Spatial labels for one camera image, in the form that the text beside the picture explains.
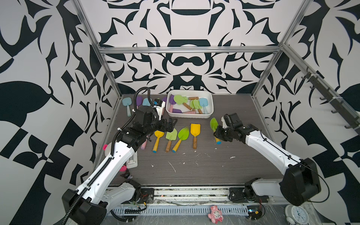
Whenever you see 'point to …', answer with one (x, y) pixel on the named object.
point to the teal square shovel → (127, 101)
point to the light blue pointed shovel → (204, 101)
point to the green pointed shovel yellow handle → (183, 135)
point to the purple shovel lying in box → (177, 110)
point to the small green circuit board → (255, 212)
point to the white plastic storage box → (194, 95)
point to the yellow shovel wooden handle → (195, 131)
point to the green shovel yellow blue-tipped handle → (213, 124)
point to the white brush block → (133, 161)
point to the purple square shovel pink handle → (139, 101)
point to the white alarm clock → (296, 215)
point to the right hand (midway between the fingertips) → (213, 131)
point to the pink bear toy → (215, 215)
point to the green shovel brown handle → (180, 100)
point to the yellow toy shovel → (158, 134)
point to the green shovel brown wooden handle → (196, 105)
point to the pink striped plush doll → (123, 168)
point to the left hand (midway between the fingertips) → (167, 115)
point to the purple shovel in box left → (172, 102)
